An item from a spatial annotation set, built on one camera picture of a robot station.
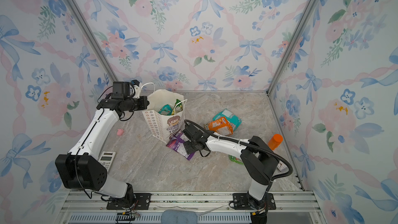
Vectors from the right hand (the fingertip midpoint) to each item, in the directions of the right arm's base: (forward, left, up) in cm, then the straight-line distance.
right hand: (192, 144), depth 88 cm
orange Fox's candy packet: (+14, -18, -2) cm, 22 cm away
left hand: (+15, +22, +20) cm, 34 cm away
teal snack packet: (+18, -26, -2) cm, 32 cm away
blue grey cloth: (-34, +4, -1) cm, 34 cm away
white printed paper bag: (+4, +15, +13) cm, 20 cm away
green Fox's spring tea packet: (+16, +7, +14) cm, 22 cm away
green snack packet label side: (-7, -25, -5) cm, 26 cm away
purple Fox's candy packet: (+1, +9, -2) cm, 10 cm away
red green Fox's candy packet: (+20, +17, +6) cm, 27 cm away
